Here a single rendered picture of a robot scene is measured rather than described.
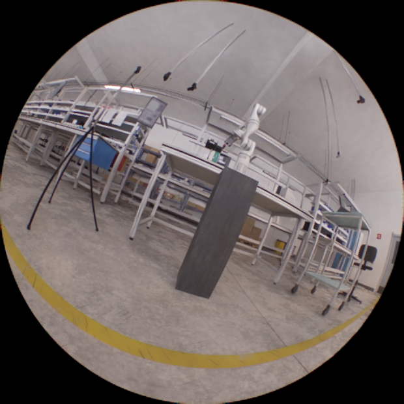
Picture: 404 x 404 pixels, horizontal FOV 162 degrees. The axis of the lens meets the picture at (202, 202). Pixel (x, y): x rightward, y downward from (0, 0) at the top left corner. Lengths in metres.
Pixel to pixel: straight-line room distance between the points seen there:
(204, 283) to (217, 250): 0.24
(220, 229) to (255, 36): 3.35
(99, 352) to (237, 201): 0.98
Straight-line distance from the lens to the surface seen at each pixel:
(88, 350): 0.59
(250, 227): 5.14
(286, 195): 1.68
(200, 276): 0.94
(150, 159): 5.49
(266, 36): 3.38
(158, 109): 2.52
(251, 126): 1.19
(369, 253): 3.13
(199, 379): 0.62
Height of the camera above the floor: 0.54
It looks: 4 degrees up
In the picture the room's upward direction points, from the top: 22 degrees clockwise
